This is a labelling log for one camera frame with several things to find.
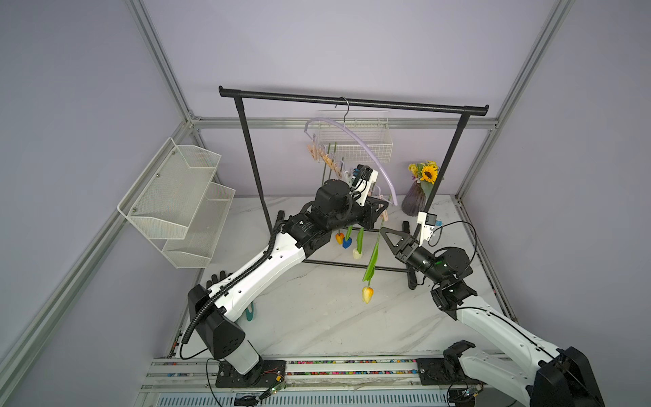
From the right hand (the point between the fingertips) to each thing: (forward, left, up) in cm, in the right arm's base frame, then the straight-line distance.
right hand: (380, 234), depth 69 cm
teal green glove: (-12, +42, -27) cm, 51 cm away
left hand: (+4, 0, +7) cm, 8 cm away
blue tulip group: (+8, +8, -14) cm, 18 cm away
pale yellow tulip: (-12, +4, -10) cm, 16 cm away
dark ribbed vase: (+32, -22, -20) cm, 43 cm away
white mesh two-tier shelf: (+13, +61, 0) cm, 63 cm away
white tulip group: (+4, +5, -15) cm, 17 cm away
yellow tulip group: (+12, +11, -17) cm, 24 cm away
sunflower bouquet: (+31, -22, -5) cm, 38 cm away
